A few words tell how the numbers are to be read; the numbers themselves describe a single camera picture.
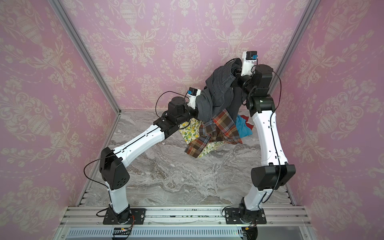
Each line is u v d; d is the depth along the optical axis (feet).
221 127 2.80
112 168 1.53
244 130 3.44
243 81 1.91
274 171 1.39
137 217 2.43
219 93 2.06
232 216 2.40
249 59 1.80
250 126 3.65
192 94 2.09
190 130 3.47
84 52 2.81
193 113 2.21
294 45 2.67
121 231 2.39
